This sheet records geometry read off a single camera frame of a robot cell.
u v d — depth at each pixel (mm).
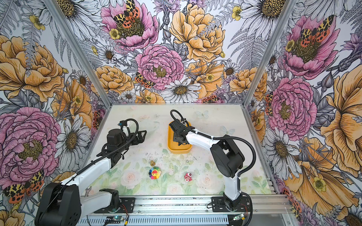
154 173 836
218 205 743
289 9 726
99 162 564
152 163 872
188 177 795
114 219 707
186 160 894
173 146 926
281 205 764
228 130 1052
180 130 728
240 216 715
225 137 533
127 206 737
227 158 496
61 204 405
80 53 896
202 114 1154
